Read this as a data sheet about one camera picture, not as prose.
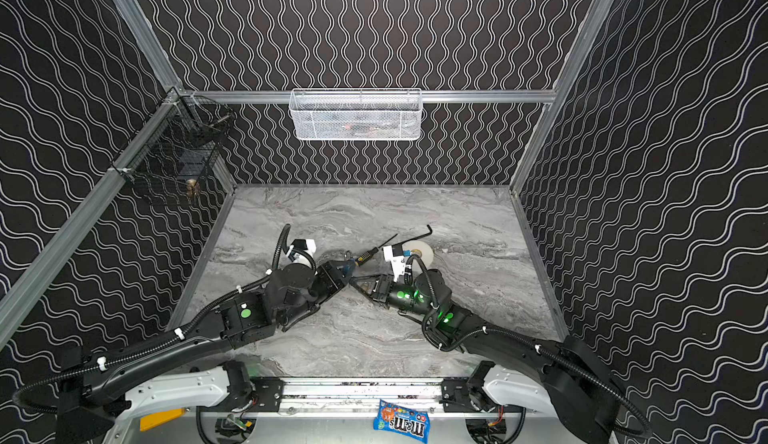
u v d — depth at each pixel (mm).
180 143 973
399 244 1041
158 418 703
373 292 652
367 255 986
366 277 690
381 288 629
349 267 688
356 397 750
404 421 701
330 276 599
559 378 414
